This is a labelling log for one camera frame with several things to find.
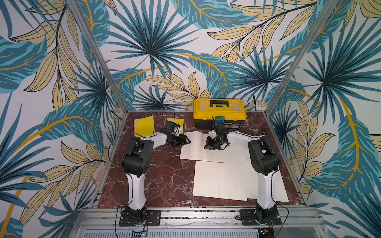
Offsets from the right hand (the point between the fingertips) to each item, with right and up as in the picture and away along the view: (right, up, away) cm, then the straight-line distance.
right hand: (204, 146), depth 99 cm
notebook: (-8, -1, -1) cm, 8 cm away
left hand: (-11, +2, -2) cm, 12 cm away
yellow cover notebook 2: (-20, +18, +17) cm, 32 cm away
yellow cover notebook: (-44, +13, +10) cm, 47 cm away
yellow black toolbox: (0, +24, -2) cm, 24 cm away
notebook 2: (+8, -18, -13) cm, 23 cm away
